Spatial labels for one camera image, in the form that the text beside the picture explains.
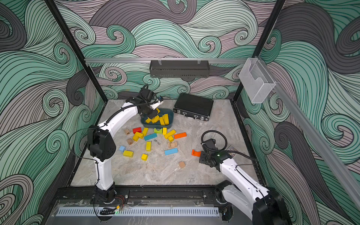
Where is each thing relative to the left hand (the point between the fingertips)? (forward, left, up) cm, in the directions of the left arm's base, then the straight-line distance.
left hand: (154, 110), depth 91 cm
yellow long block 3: (-8, -10, -17) cm, 21 cm away
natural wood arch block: (-17, -12, -17) cm, 27 cm away
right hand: (-27, -32, -14) cm, 44 cm away
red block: (-6, +14, -15) cm, 21 cm away
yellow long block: (+5, -6, -15) cm, 17 cm away
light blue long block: (-21, -12, -17) cm, 30 cm away
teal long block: (-10, +4, -18) cm, 21 cm away
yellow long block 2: (+2, -4, -16) cm, 16 cm away
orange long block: (-8, -18, -19) cm, 27 cm away
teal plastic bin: (-1, -1, -17) cm, 17 cm away
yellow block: (+2, +7, -15) cm, 16 cm away
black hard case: (+15, -28, -13) cm, 35 cm away
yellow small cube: (-12, -11, -16) cm, 23 cm away
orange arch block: (-23, -27, -16) cm, 39 cm away
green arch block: (-7, -2, -15) cm, 17 cm away
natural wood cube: (-29, -19, -18) cm, 39 cm away
